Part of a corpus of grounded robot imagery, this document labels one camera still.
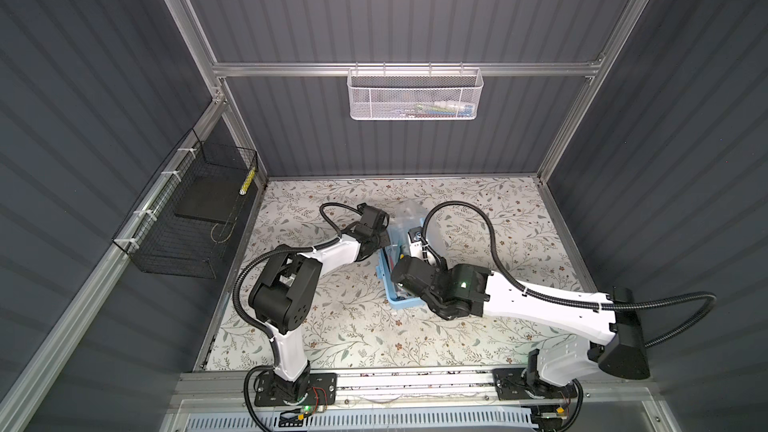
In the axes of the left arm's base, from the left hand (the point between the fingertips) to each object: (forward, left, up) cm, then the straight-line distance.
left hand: (384, 235), depth 97 cm
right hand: (-20, -7, +14) cm, 25 cm away
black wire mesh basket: (-8, +50, +21) cm, 55 cm away
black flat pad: (-1, +45, +22) cm, 50 cm away
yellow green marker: (+4, +37, +22) cm, 44 cm away
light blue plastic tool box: (-4, -5, +14) cm, 15 cm away
